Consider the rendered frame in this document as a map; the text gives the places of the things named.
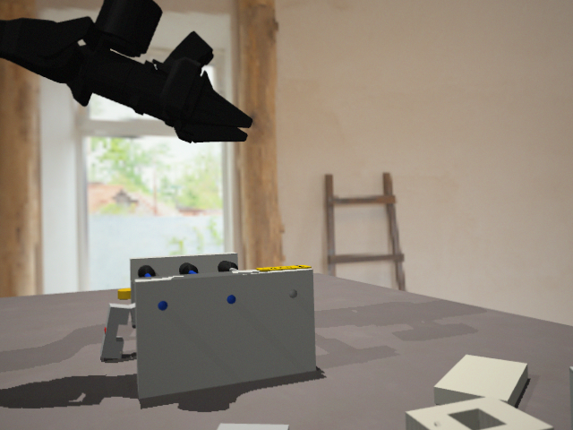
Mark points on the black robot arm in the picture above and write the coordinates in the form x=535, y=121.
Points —
x=51, y=49

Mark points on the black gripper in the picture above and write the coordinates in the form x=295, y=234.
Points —
x=185, y=99

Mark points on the yellow disc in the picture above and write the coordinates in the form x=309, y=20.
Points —
x=124, y=293

